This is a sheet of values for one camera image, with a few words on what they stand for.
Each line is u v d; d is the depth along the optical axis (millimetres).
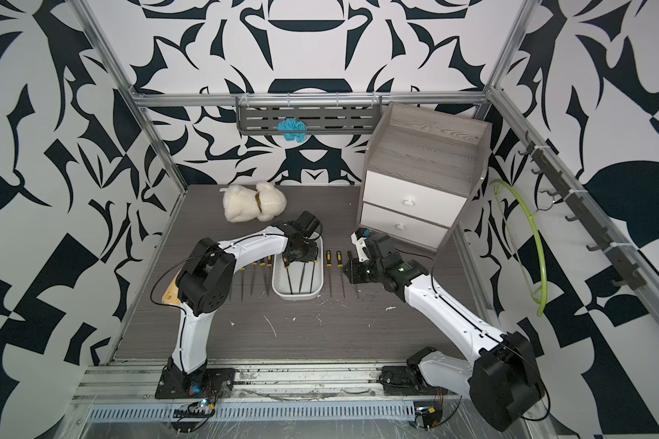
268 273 956
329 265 964
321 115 934
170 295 856
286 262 966
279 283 915
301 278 937
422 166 831
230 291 574
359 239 743
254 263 629
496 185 845
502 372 395
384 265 615
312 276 939
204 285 532
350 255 984
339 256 988
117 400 724
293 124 899
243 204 993
